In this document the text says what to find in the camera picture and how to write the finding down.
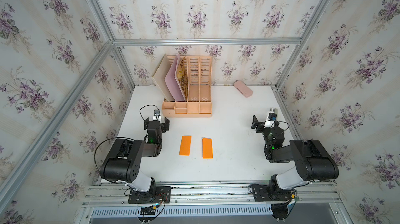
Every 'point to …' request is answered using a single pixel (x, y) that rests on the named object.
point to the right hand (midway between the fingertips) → (264, 116)
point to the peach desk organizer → (199, 103)
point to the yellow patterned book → (182, 76)
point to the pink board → (172, 83)
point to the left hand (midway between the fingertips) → (158, 118)
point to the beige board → (159, 76)
